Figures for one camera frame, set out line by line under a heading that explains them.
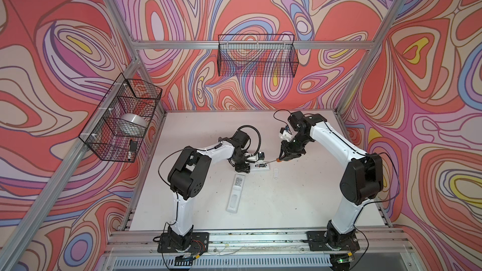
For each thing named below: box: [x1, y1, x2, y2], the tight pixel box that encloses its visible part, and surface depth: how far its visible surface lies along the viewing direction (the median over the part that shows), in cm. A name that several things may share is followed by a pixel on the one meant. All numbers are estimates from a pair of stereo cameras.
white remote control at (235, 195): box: [225, 173, 246, 214], surface depth 88 cm
